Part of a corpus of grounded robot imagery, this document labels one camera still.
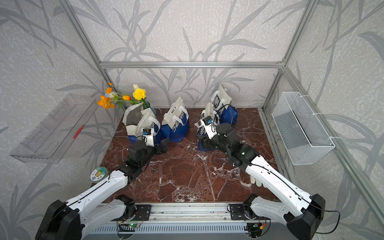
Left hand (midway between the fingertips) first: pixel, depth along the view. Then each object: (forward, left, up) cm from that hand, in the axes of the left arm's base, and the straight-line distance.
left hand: (163, 138), depth 81 cm
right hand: (-3, -22, +11) cm, 25 cm away
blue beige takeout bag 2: (+11, -5, 0) cm, 12 cm away
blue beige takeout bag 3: (+14, -26, +8) cm, 30 cm away
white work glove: (-17, -52, -17) cm, 57 cm away
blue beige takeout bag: (+13, +19, -1) cm, 24 cm away
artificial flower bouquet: (+24, +34, +8) cm, 43 cm away
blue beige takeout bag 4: (+23, -37, -1) cm, 43 cm away
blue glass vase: (+26, +15, 0) cm, 30 cm away
